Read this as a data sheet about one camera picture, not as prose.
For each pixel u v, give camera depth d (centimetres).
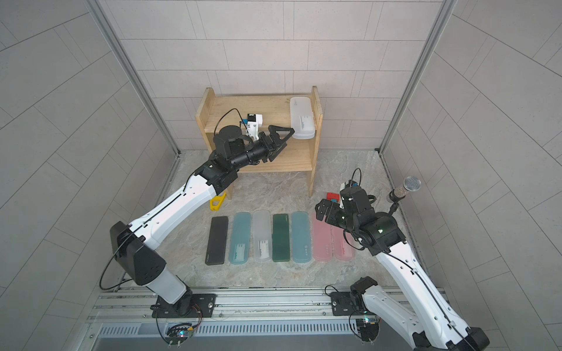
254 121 63
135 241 42
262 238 87
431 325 37
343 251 82
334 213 61
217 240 85
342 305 71
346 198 53
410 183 66
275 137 57
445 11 71
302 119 68
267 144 58
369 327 67
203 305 71
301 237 86
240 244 83
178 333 66
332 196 97
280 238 85
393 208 79
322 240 86
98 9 71
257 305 72
